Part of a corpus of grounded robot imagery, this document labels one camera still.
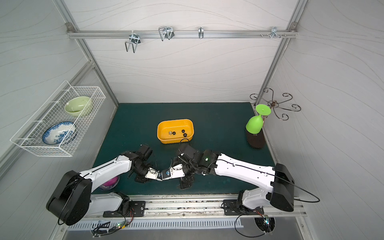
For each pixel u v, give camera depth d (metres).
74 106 0.70
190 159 0.54
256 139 0.99
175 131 1.04
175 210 0.75
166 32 0.75
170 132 1.04
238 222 0.65
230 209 0.74
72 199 0.41
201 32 0.73
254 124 0.79
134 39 0.79
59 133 0.64
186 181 0.60
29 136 0.56
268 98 0.81
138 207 0.74
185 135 1.01
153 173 0.73
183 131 1.04
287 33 0.78
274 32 0.77
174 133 1.02
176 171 0.58
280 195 0.38
